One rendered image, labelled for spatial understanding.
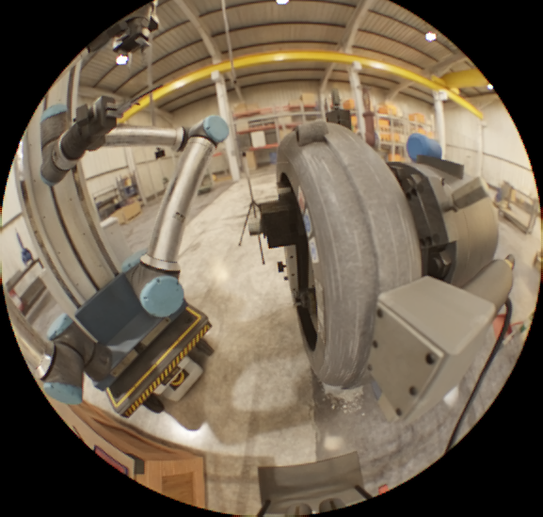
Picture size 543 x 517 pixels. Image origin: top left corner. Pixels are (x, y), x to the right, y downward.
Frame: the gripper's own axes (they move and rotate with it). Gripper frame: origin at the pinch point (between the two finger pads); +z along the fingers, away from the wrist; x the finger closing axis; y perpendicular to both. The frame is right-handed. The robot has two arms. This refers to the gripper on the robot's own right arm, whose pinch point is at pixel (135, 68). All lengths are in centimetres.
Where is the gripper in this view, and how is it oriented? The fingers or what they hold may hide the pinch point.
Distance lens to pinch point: 46.7
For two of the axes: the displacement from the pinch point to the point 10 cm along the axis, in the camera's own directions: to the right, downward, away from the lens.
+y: 0.8, 5.0, -8.6
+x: 9.9, -1.6, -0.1
